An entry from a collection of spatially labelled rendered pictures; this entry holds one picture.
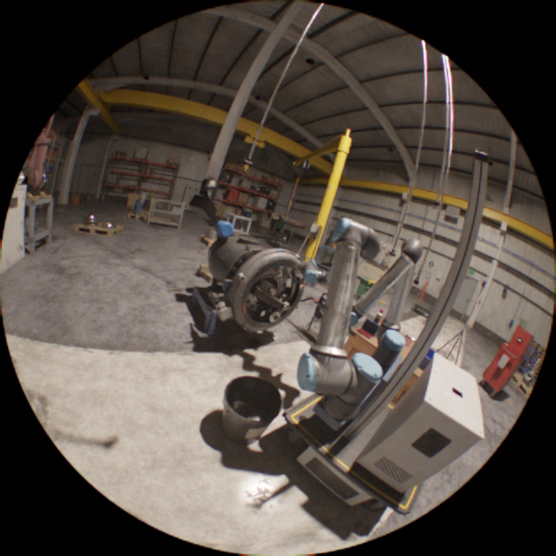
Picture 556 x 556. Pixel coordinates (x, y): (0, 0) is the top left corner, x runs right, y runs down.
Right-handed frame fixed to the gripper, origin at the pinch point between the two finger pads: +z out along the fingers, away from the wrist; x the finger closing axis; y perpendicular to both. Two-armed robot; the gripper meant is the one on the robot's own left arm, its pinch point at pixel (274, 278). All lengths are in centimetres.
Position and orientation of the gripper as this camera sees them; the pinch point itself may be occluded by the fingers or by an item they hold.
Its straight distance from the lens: 154.0
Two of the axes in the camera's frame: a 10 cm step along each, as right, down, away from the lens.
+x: -3.0, -2.4, -9.2
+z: -9.3, 3.0, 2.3
